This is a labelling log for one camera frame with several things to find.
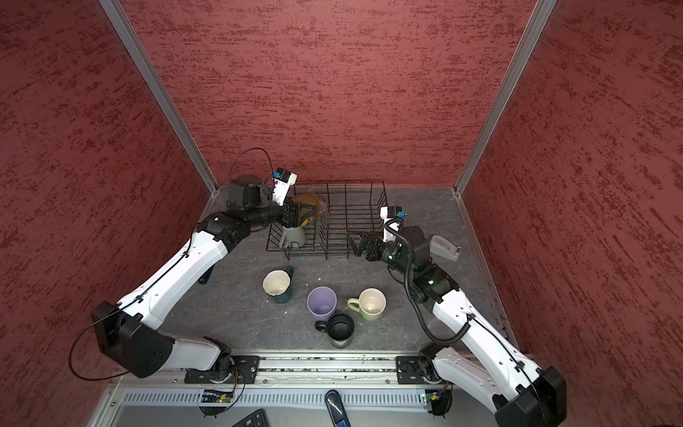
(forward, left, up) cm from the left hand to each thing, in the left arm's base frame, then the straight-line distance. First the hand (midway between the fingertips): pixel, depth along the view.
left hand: (305, 210), depth 75 cm
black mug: (-25, -10, -29) cm, 39 cm away
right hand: (-8, -15, -3) cm, 17 cm away
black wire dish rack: (+25, -12, -29) cm, 41 cm away
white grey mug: (+3, +7, -20) cm, 21 cm away
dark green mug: (-12, +11, -24) cm, 29 cm away
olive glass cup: (-1, -2, +3) cm, 4 cm away
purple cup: (-18, -4, -25) cm, 31 cm away
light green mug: (-17, -20, -28) cm, 39 cm away
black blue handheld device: (-45, -10, -24) cm, 52 cm away
